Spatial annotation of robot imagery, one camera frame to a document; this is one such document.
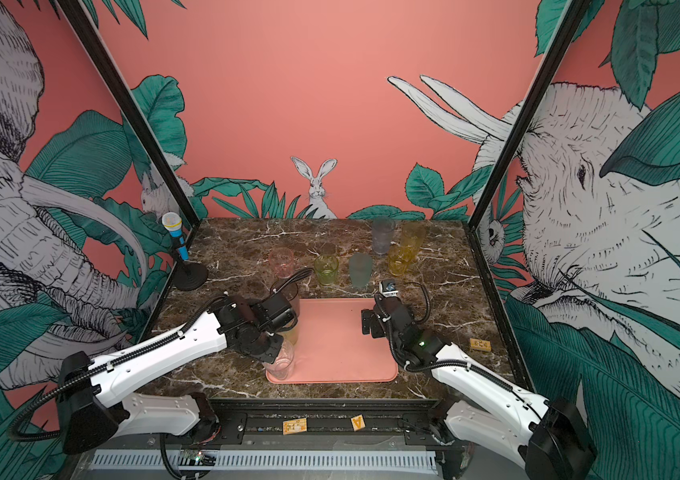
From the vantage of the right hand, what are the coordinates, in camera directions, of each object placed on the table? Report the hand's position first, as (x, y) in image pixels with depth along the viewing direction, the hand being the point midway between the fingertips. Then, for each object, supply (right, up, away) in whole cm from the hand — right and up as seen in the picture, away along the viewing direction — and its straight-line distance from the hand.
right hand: (375, 306), depth 81 cm
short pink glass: (-32, +12, +25) cm, 42 cm away
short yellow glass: (+11, +12, +26) cm, 31 cm away
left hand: (-27, -10, -6) cm, 30 cm away
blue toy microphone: (-60, +24, +6) cm, 65 cm away
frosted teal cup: (-3, +11, +18) cm, 21 cm away
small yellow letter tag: (-5, -28, -6) cm, 30 cm away
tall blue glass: (+5, +22, +26) cm, 34 cm away
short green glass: (-15, +9, +22) cm, 28 cm away
